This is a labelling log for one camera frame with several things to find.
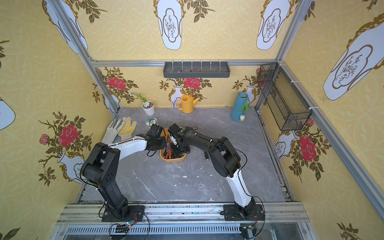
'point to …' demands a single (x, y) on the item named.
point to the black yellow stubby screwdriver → (206, 156)
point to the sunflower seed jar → (150, 121)
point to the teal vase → (235, 114)
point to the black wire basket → (289, 110)
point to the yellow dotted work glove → (126, 131)
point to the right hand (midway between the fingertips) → (181, 148)
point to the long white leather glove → (112, 130)
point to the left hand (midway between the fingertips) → (159, 144)
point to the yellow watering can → (187, 103)
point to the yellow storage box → (163, 157)
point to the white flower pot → (148, 107)
